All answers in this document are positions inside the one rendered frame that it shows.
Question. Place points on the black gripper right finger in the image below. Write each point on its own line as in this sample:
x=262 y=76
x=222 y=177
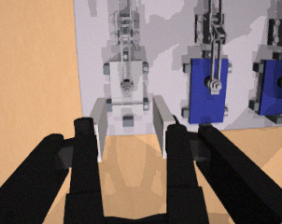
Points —
x=247 y=193

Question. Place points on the blue flat plate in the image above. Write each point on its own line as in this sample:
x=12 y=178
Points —
x=269 y=95

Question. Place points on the blue rectangular block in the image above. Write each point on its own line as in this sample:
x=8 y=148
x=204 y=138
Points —
x=203 y=106

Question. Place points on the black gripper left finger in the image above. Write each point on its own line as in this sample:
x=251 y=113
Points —
x=28 y=194

